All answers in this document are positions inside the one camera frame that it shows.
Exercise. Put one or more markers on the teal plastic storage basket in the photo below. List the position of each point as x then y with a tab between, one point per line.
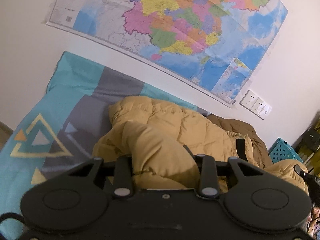
281	150

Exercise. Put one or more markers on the tan puffer down jacket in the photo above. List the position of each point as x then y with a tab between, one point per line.
162	137

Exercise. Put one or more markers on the black handbag hanging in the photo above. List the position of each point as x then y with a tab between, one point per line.
312	140

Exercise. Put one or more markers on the teal grey patterned bedsheet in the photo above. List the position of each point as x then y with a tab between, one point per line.
60	132

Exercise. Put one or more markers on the white wall socket panel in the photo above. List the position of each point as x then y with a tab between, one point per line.
256	105

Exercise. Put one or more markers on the person's left hand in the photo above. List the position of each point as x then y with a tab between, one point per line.
312	220

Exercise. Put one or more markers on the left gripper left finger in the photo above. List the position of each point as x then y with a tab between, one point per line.
123	186

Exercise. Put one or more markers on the colourful wall map poster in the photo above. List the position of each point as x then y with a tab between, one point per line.
213	45

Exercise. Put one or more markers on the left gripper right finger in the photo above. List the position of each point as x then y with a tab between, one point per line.
208	185

